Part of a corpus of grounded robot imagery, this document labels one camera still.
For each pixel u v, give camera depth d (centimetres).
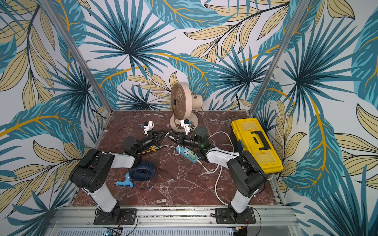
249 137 84
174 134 77
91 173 49
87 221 73
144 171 76
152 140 74
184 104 84
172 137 77
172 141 76
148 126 80
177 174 88
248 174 47
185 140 74
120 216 72
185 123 78
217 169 84
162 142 78
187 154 93
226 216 73
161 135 77
